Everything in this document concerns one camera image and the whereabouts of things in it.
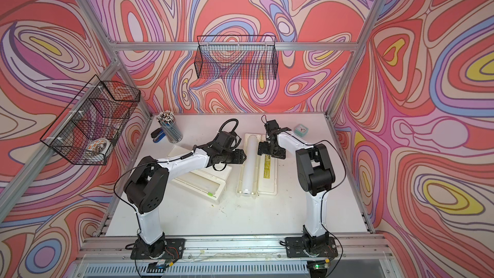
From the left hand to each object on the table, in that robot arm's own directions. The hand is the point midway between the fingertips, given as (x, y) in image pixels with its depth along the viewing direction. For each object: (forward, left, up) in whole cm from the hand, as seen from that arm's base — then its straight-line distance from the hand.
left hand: (245, 158), depth 92 cm
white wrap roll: (-3, -2, -1) cm, 4 cm away
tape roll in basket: (-7, +55, +20) cm, 59 cm away
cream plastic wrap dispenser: (-12, +18, -2) cm, 21 cm away
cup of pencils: (+15, +39, +5) cm, 42 cm away
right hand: (+4, -12, -6) cm, 14 cm away
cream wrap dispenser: (-6, -6, -4) cm, 10 cm away
